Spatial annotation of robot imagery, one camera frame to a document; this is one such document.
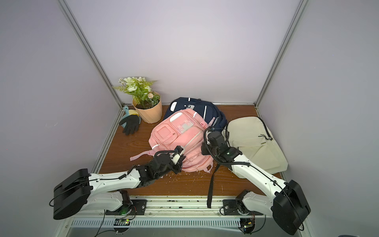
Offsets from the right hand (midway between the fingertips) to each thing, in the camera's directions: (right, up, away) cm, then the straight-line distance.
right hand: (205, 137), depth 81 cm
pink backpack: (-13, +4, +14) cm, 20 cm away
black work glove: (-52, +5, +25) cm, 58 cm away
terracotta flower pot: (-35, +15, +15) cm, 42 cm away
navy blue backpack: (+8, +11, +25) cm, 28 cm away
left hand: (-10, -11, -2) cm, 15 cm away
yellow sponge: (-54, +16, +32) cm, 65 cm away
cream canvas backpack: (+33, -2, +18) cm, 38 cm away
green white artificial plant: (-41, +30, +10) cm, 51 cm away
